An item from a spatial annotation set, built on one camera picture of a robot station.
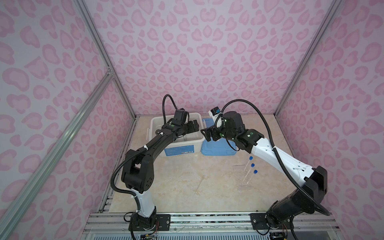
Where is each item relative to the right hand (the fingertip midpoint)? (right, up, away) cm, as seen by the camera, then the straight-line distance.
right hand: (208, 125), depth 76 cm
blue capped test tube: (+22, -20, +1) cm, 30 cm away
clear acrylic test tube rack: (+19, -29, +13) cm, 37 cm away
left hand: (-8, +1, +15) cm, 17 cm away
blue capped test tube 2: (+23, -23, -1) cm, 32 cm away
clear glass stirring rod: (-6, -35, +9) cm, 37 cm away
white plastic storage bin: (-9, -10, +11) cm, 17 cm away
